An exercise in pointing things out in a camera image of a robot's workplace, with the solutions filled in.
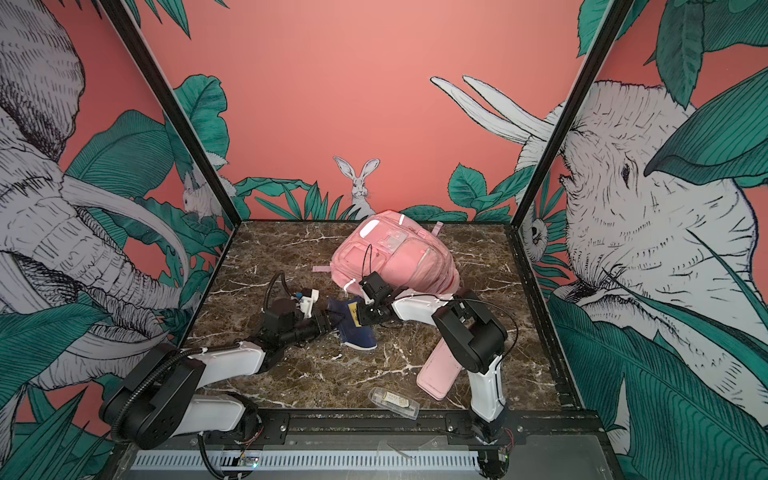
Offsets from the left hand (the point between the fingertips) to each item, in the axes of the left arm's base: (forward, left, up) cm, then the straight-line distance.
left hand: (346, 316), depth 83 cm
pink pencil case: (-13, -27, -11) cm, 32 cm away
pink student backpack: (+23, -21, -4) cm, 31 cm away
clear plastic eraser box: (-21, -13, -9) cm, 26 cm away
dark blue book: (-2, -2, -8) cm, 8 cm away
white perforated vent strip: (-32, +15, -10) cm, 37 cm away
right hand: (+3, -2, -8) cm, 9 cm away
